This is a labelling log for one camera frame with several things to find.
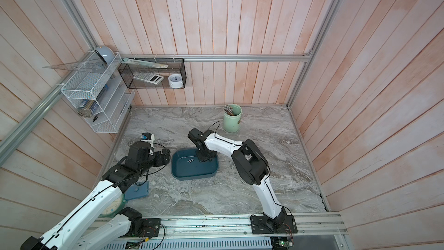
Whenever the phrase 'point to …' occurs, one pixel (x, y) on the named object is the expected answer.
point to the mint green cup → (232, 123)
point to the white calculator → (151, 78)
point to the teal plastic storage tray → (185, 165)
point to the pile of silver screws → (191, 160)
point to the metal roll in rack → (87, 108)
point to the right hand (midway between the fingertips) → (205, 156)
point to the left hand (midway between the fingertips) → (161, 154)
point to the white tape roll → (176, 80)
